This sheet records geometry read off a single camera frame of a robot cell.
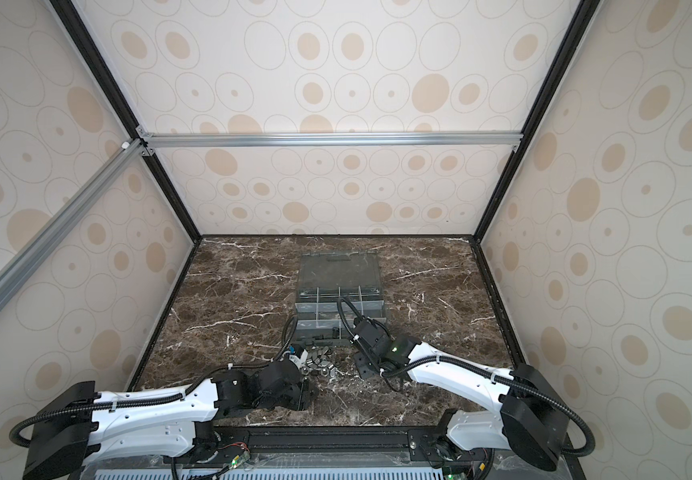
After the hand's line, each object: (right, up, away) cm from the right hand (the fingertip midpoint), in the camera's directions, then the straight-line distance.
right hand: (365, 359), depth 83 cm
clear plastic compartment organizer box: (-14, +22, +26) cm, 36 cm away
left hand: (-12, -7, -6) cm, 15 cm away
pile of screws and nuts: (-10, -3, +2) cm, 11 cm away
